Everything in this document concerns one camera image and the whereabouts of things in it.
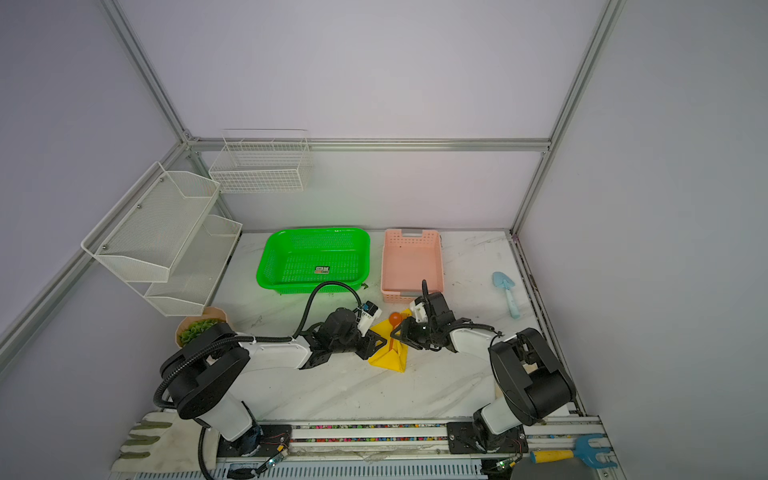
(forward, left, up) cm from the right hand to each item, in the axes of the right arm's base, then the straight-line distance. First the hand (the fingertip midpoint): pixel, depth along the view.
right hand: (393, 336), depth 87 cm
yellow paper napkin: (-5, -1, -4) cm, 6 cm away
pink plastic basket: (+35, -6, -4) cm, 36 cm away
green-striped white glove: (-28, +57, -3) cm, 63 cm away
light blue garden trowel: (+24, -38, -4) cm, 45 cm away
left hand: (-1, +3, 0) cm, 4 cm away
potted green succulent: (-1, +55, +8) cm, 56 cm away
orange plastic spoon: (+8, -1, -4) cm, 9 cm away
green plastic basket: (+31, +38, -3) cm, 49 cm away
